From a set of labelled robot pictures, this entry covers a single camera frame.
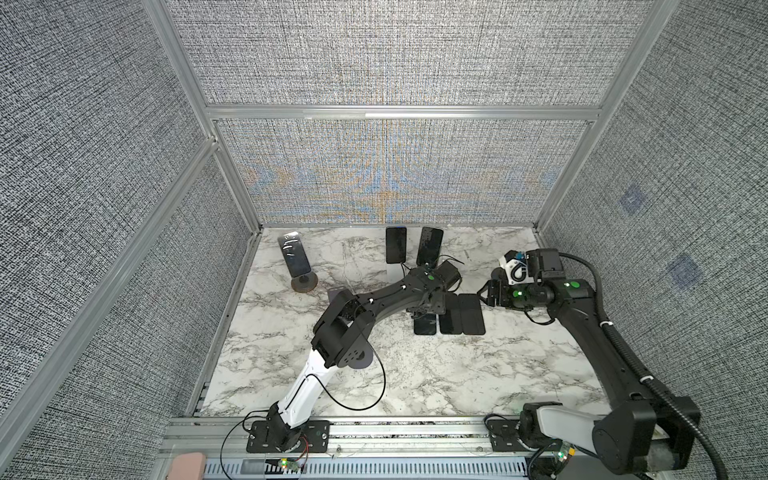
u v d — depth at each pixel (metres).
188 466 0.69
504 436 0.73
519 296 0.67
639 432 0.39
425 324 0.93
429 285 0.67
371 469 0.70
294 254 0.95
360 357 0.85
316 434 0.74
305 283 1.02
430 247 0.97
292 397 0.61
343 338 0.54
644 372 0.43
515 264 0.72
